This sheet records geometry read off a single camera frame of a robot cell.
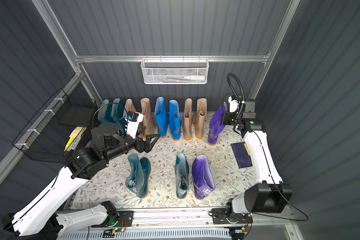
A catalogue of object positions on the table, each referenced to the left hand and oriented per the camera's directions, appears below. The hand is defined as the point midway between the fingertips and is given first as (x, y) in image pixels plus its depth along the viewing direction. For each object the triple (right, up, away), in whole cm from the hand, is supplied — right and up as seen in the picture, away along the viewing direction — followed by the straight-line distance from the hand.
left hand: (153, 133), depth 59 cm
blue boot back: (-1, +9, +31) cm, 32 cm away
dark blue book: (+51, -16, +38) cm, 65 cm away
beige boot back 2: (+15, +7, +26) cm, 30 cm away
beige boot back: (-23, +15, +35) cm, 45 cm away
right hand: (+34, +9, +18) cm, 40 cm away
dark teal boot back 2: (-26, +9, +26) cm, 38 cm away
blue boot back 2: (+8, +7, +24) cm, 26 cm away
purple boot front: (+28, +3, +15) cm, 32 cm away
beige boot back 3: (+21, +7, +28) cm, 36 cm away
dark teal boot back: (-33, +10, +26) cm, 44 cm away
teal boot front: (-8, -20, +5) cm, 23 cm away
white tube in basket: (+19, +33, +33) cm, 51 cm away
